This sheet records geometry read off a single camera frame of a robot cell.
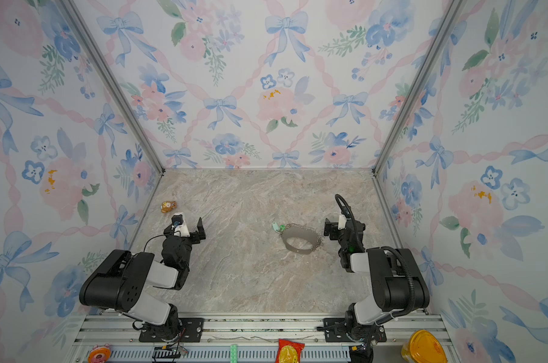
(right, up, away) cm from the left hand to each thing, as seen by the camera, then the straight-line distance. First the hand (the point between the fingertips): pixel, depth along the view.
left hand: (190, 219), depth 90 cm
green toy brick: (+21, -39, -21) cm, 49 cm away
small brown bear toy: (-15, +4, +11) cm, 19 cm away
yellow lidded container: (+75, -33, -27) cm, 86 cm away
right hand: (+61, 0, +5) cm, 61 cm away
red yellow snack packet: (+38, -38, -21) cm, 58 cm away
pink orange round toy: (-18, -38, -22) cm, 47 cm away
